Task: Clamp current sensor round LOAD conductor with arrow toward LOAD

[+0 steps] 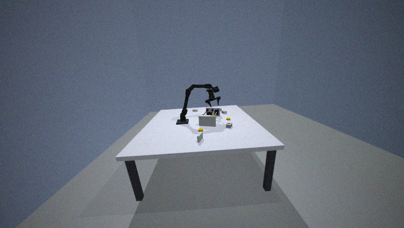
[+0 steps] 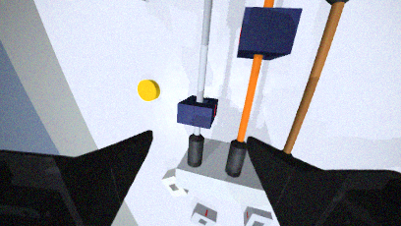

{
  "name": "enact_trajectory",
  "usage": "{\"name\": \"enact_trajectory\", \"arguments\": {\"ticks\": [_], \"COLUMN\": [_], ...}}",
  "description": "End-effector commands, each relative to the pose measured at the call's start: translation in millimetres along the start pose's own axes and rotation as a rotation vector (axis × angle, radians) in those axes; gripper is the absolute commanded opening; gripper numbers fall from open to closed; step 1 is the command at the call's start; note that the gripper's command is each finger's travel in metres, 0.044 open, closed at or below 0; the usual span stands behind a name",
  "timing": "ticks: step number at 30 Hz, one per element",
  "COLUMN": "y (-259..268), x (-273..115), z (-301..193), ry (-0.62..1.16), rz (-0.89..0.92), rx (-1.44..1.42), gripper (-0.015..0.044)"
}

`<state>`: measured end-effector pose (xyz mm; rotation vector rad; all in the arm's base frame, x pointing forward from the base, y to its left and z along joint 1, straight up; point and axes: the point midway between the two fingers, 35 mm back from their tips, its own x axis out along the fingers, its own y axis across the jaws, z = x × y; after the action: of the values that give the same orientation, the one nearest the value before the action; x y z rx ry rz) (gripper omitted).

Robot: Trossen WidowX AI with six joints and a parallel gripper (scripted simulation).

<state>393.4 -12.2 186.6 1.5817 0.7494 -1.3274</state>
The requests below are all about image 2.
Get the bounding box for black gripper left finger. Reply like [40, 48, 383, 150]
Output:
[0, 130, 153, 226]

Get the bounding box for white square block with hole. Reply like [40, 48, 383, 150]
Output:
[161, 167, 189, 198]

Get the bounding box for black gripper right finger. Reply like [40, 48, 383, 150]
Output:
[246, 137, 401, 226]

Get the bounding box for dark blue block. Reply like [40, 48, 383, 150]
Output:
[236, 7, 303, 60]

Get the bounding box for yellow short cylinder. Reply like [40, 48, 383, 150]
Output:
[138, 79, 160, 101]

